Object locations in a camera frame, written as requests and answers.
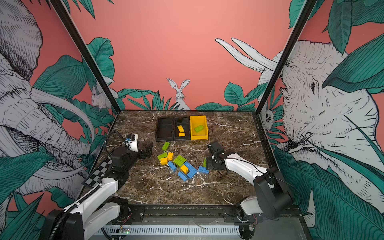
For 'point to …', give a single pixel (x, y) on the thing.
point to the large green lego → (179, 160)
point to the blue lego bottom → (182, 176)
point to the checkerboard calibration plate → (92, 180)
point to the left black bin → (164, 129)
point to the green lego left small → (163, 155)
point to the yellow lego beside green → (170, 156)
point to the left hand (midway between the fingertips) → (146, 140)
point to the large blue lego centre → (192, 171)
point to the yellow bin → (196, 121)
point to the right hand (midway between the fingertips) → (210, 163)
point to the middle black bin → (185, 122)
